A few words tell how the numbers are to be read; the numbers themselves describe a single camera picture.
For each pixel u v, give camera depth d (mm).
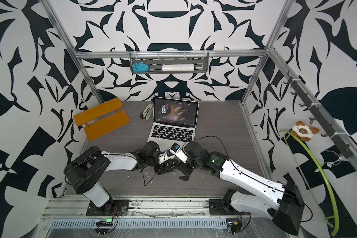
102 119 1071
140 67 914
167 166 842
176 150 647
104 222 730
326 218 540
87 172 463
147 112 1107
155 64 991
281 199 401
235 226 712
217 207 732
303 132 602
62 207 761
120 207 745
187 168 649
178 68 895
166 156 771
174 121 1044
